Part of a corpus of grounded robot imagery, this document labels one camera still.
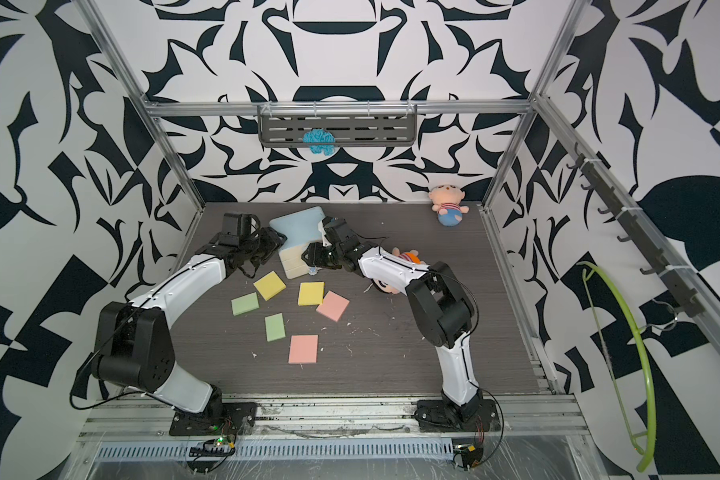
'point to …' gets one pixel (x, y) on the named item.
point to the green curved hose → (643, 465)
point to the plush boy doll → (447, 200)
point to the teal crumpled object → (320, 140)
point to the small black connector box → (466, 455)
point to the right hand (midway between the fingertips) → (306, 252)
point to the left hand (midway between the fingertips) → (283, 235)
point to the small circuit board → (215, 447)
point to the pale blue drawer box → (300, 229)
